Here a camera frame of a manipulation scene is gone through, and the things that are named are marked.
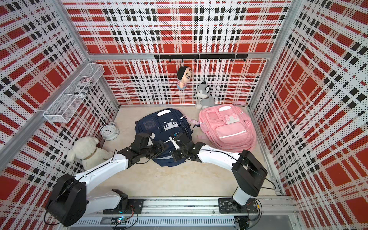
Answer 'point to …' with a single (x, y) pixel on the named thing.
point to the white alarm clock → (110, 131)
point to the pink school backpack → (230, 127)
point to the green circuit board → (120, 220)
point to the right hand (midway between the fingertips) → (175, 153)
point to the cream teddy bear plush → (85, 149)
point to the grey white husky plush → (205, 99)
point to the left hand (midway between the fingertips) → (168, 147)
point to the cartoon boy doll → (184, 76)
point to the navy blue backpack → (164, 123)
